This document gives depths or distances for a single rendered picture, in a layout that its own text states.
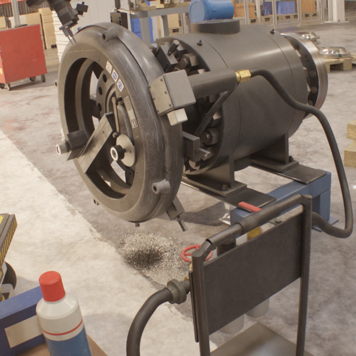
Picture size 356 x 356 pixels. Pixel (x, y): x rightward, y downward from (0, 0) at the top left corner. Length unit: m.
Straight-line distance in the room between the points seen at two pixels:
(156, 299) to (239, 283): 0.21
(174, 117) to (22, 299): 0.74
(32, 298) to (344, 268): 1.34
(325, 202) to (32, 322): 1.56
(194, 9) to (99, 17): 3.40
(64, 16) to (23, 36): 5.58
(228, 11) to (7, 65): 5.02
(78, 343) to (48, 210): 1.95
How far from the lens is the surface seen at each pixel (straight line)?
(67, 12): 1.48
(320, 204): 2.13
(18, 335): 0.88
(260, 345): 1.53
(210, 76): 1.46
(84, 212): 2.52
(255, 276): 1.16
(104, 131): 1.64
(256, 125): 1.86
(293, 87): 1.99
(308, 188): 2.01
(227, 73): 1.51
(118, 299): 1.80
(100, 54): 1.58
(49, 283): 0.67
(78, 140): 1.84
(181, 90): 1.37
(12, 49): 6.98
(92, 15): 5.57
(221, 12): 2.27
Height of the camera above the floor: 1.05
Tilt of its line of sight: 21 degrees down
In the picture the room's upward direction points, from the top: 6 degrees counter-clockwise
